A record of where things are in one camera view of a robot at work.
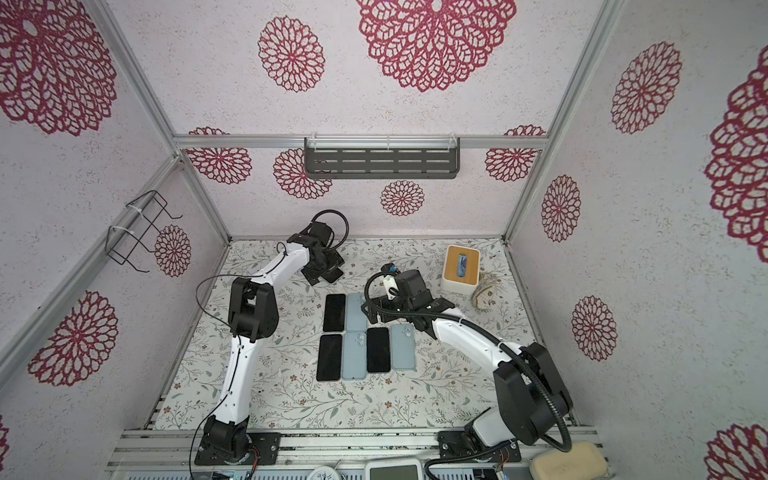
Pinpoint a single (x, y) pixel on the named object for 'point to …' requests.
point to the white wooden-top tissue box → (460, 271)
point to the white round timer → (323, 473)
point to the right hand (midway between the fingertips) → (376, 298)
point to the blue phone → (378, 350)
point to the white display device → (393, 469)
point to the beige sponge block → (585, 461)
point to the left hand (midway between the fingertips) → (331, 273)
